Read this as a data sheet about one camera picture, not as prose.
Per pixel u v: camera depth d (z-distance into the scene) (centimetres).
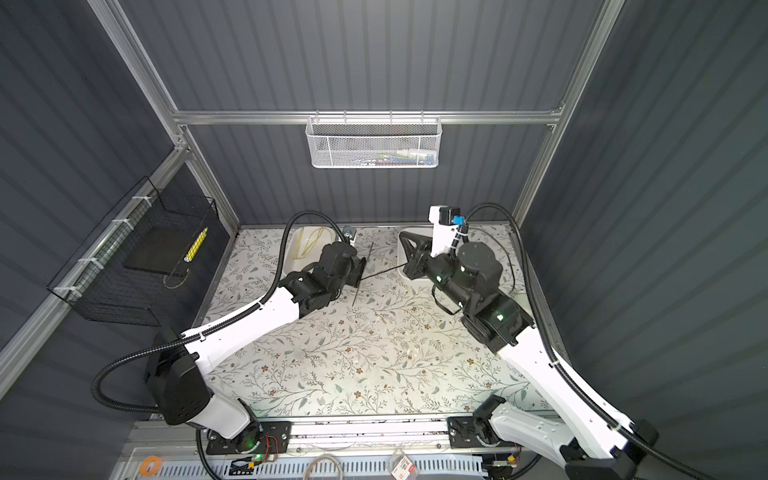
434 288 56
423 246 54
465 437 74
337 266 59
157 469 70
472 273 44
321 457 71
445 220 50
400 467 68
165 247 75
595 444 37
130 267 71
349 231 67
